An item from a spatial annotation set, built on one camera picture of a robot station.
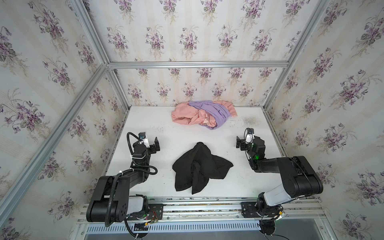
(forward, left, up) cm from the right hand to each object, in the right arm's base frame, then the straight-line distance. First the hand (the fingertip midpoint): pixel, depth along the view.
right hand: (244, 136), depth 93 cm
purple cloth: (+22, +12, 0) cm, 25 cm away
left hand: (-2, +60, +4) cm, 60 cm away
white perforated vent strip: (-45, +69, -8) cm, 82 cm away
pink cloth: (+23, +39, 0) cm, 45 cm away
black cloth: (-21, +32, +3) cm, 38 cm away
